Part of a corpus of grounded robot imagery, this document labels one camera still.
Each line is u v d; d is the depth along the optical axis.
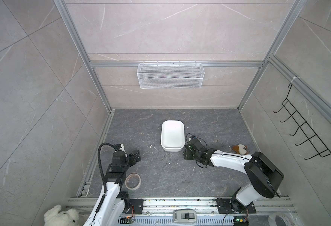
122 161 0.64
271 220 0.69
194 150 0.66
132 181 0.82
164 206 0.75
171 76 1.01
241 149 0.93
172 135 0.96
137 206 0.73
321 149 0.60
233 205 0.65
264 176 0.44
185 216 0.67
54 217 0.54
